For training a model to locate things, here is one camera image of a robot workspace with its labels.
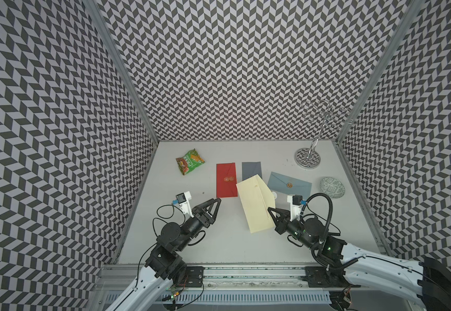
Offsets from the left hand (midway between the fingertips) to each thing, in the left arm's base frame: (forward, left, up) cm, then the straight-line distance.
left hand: (218, 202), depth 70 cm
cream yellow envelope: (+5, -15, -7) cm, 17 cm away
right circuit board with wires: (-28, -43, -21) cm, 55 cm away
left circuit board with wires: (-25, +15, -18) cm, 35 cm away
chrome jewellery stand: (+35, -47, -18) cm, 62 cm away
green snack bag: (+33, +19, -18) cm, 42 cm away
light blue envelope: (+20, -35, -22) cm, 46 cm away
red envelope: (+24, -1, -22) cm, 32 cm away
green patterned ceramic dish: (+17, -55, -20) cm, 61 cm away
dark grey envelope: (+30, -15, -21) cm, 40 cm away
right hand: (-1, -19, -8) cm, 20 cm away
